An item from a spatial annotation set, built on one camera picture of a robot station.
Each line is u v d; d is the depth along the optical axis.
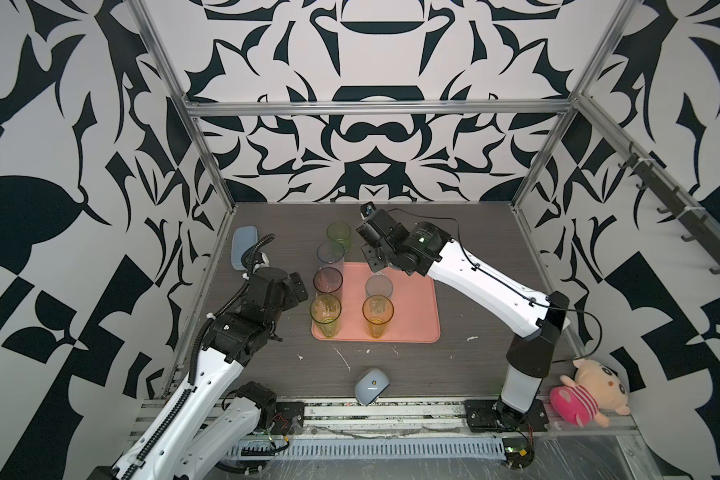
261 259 0.66
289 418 0.74
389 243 0.53
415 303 0.93
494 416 0.74
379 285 0.85
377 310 0.81
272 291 0.54
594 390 0.73
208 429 0.54
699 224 0.55
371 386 0.71
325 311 0.82
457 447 0.71
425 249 0.49
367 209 0.64
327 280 0.88
